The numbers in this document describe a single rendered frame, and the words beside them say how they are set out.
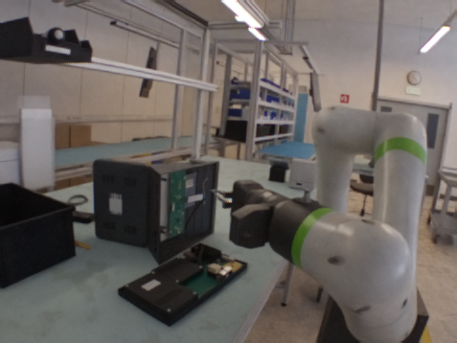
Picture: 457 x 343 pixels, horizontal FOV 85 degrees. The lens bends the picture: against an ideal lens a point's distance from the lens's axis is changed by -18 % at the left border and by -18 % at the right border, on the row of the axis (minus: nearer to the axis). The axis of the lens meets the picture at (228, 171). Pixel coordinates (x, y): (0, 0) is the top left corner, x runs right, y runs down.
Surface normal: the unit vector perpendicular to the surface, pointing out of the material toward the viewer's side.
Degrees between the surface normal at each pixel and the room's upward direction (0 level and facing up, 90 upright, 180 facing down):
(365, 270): 73
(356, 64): 90
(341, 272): 80
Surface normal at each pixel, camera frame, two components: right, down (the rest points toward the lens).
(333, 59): -0.39, 0.15
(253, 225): 0.49, 0.22
